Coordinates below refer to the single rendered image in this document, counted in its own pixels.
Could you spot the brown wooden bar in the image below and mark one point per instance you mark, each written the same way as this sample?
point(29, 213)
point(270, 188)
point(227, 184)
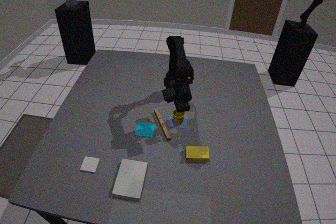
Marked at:
point(162, 125)

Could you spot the yellow rectangular block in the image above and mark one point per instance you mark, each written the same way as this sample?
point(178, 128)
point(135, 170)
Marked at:
point(197, 153)

